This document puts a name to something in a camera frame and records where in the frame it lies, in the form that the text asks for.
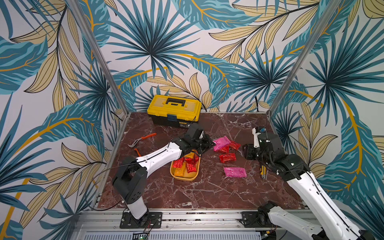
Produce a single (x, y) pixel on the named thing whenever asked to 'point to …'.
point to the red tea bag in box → (178, 163)
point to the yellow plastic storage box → (189, 177)
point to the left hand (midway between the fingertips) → (218, 145)
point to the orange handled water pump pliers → (136, 140)
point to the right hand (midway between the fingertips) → (247, 146)
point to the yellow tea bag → (190, 155)
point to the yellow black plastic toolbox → (173, 111)
